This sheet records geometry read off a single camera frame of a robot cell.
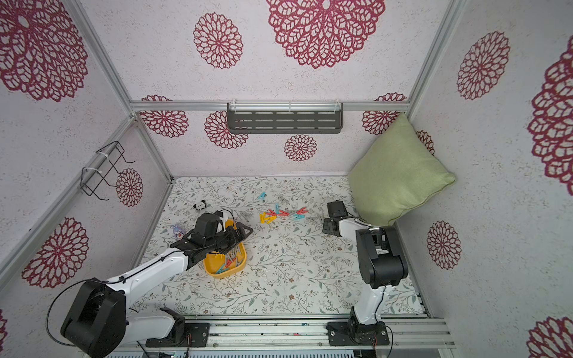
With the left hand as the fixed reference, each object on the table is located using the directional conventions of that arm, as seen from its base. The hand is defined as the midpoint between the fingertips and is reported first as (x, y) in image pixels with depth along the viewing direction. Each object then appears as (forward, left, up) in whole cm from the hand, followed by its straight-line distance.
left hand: (247, 236), depth 85 cm
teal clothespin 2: (+17, -21, -13) cm, 30 cm away
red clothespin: (-6, +9, -10) cm, 15 cm away
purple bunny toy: (+6, +32, -8) cm, 33 cm away
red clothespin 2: (+19, -12, -13) cm, 26 cm away
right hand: (+12, -35, -11) cm, 39 cm away
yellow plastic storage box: (-7, +12, -11) cm, 18 cm away
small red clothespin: (+20, -22, -12) cm, 32 cm away
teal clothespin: (+30, -3, -13) cm, 33 cm away
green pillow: (+17, -57, +15) cm, 62 cm away
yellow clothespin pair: (+15, -4, -11) cm, 19 cm away
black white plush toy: (+22, +27, -10) cm, 36 cm away
